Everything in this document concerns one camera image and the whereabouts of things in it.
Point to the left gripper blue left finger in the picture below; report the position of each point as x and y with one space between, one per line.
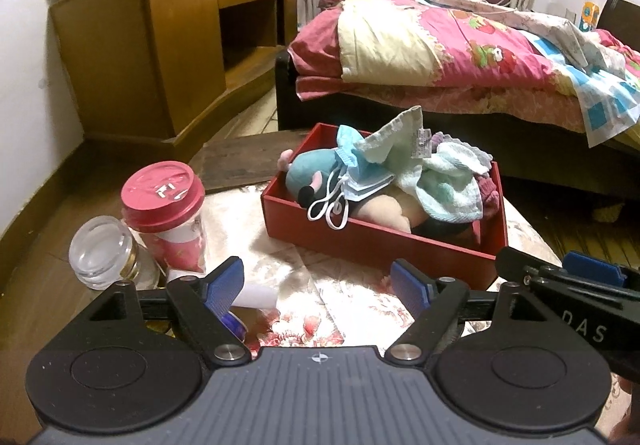
196 308

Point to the blue white patterned sheet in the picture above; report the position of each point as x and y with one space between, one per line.
609 104

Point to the dark wooden board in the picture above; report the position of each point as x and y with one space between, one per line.
247 160

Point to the pink knitted hat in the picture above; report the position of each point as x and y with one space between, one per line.
489 196

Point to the blue face mask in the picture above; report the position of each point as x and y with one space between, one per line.
351 180

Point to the cream plush toy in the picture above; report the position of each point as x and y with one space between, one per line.
391 208

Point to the pink lid drink cup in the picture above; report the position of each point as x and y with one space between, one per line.
162 203

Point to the light green towel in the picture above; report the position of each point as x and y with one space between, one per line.
401 146

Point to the light blue cloth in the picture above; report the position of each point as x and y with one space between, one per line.
448 191

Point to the pink pig plush toy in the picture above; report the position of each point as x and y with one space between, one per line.
307 173

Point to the red cardboard box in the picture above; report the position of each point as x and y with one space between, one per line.
376 246

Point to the orange toy on nightstand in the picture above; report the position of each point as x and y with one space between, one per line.
589 16

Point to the purple plush towel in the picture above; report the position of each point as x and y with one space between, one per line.
446 148

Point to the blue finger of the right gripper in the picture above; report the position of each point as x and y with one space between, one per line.
591 268

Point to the floral white tablecloth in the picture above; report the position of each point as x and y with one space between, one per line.
321 300

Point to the wooden corner cabinet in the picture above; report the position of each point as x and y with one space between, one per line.
164 75

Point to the clear glass jar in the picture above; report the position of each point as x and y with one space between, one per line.
103 251

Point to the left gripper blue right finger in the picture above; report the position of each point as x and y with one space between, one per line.
434 304

